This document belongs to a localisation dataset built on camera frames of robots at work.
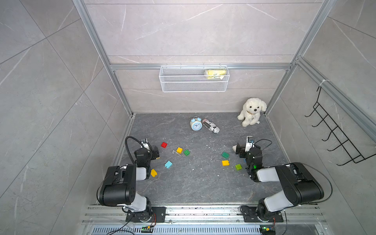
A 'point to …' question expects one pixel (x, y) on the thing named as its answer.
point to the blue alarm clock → (196, 123)
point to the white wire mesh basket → (190, 79)
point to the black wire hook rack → (352, 152)
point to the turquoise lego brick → (168, 164)
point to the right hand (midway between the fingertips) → (246, 143)
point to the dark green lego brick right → (225, 154)
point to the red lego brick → (164, 145)
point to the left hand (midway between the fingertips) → (148, 145)
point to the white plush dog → (250, 112)
